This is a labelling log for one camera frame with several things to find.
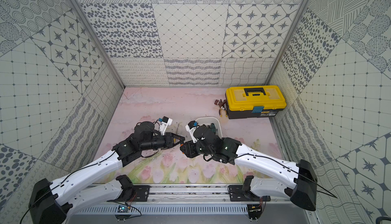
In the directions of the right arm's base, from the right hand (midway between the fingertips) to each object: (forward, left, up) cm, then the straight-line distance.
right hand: (185, 147), depth 70 cm
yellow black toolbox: (+30, -39, -2) cm, 49 cm away
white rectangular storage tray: (+24, -11, -14) cm, 30 cm away
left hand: (+3, 0, +5) cm, 6 cm away
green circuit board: (-23, +30, -20) cm, 43 cm away
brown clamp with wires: (+39, -21, -16) cm, 47 cm away
